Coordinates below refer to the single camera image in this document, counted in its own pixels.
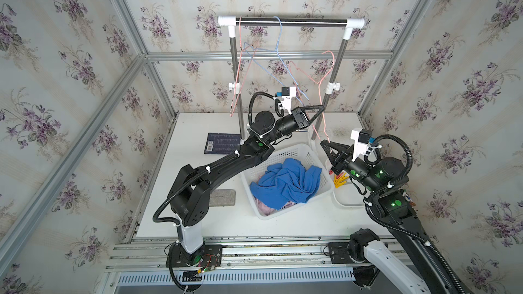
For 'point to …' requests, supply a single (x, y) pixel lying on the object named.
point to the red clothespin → (331, 172)
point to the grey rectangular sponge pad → (223, 198)
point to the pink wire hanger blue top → (291, 62)
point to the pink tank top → (265, 210)
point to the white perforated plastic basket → (308, 154)
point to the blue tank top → (287, 182)
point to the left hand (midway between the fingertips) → (326, 109)
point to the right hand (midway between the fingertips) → (328, 143)
